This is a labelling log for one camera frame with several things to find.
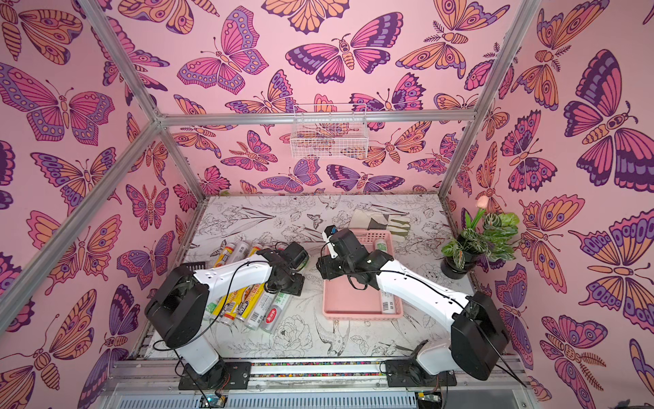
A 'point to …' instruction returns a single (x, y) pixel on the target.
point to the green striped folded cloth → (397, 223)
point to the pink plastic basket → (341, 300)
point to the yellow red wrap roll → (228, 313)
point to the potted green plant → (489, 235)
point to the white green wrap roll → (387, 301)
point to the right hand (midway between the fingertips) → (319, 265)
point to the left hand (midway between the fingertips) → (296, 286)
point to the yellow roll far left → (222, 259)
